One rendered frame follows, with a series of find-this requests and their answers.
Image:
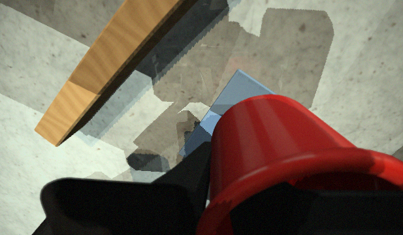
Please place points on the red translucent cup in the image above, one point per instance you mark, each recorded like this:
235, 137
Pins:
269, 139

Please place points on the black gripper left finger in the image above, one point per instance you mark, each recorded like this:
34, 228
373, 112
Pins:
170, 205

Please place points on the tan wooden beam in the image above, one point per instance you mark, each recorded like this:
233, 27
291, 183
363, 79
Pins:
128, 37

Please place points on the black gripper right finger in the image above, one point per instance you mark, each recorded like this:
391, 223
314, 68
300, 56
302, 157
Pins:
284, 209

